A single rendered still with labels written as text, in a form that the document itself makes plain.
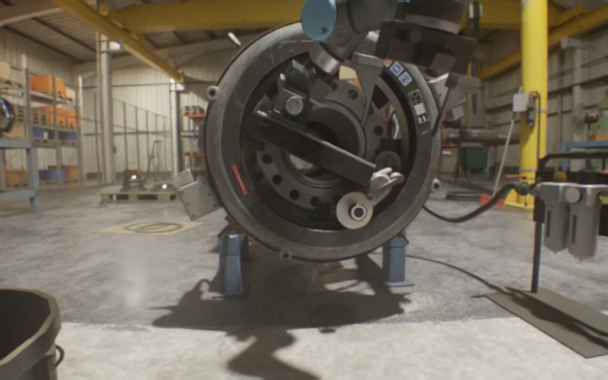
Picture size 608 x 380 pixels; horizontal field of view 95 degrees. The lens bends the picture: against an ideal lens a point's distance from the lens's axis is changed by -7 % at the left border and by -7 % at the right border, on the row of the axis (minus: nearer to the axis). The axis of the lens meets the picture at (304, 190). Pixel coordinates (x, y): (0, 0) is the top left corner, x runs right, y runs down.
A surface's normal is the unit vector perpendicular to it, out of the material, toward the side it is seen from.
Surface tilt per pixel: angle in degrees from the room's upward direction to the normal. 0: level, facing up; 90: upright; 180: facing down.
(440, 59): 135
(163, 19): 90
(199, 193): 90
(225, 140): 90
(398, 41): 113
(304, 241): 90
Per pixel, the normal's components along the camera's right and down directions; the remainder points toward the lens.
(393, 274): 0.11, 0.08
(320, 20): -0.59, 0.26
